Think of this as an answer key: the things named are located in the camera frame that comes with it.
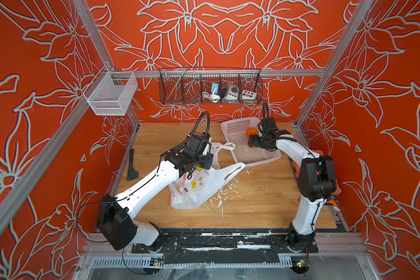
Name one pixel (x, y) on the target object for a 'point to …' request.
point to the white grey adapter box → (233, 92)
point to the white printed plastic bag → (198, 186)
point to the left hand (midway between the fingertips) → (209, 155)
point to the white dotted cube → (248, 95)
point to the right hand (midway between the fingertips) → (252, 141)
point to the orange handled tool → (332, 202)
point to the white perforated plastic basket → (235, 132)
